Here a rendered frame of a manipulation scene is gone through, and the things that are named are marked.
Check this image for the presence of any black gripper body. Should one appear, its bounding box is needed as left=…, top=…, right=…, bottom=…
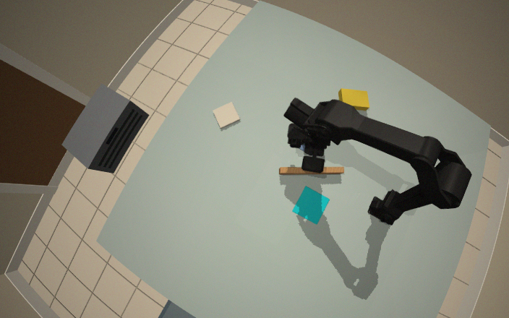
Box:
left=301, top=132, right=330, bottom=173

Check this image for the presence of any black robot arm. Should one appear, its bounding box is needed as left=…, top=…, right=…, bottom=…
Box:
left=283, top=98, right=472, bottom=225

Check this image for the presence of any brown wooden beam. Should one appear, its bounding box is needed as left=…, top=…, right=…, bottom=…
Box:
left=279, top=167, right=344, bottom=175

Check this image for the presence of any tan flat rectangular slab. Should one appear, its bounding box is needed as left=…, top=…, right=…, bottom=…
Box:
left=213, top=102, right=240, bottom=129

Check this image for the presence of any yellow rectangular block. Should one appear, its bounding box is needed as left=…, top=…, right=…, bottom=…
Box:
left=338, top=88, right=369, bottom=111

